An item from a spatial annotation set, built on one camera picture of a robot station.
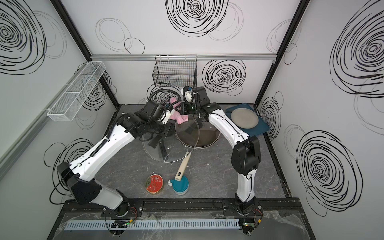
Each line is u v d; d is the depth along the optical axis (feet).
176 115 2.47
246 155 1.60
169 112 2.27
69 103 2.43
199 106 2.15
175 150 3.09
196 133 2.82
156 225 2.53
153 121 1.90
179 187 2.41
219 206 2.48
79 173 1.32
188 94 2.42
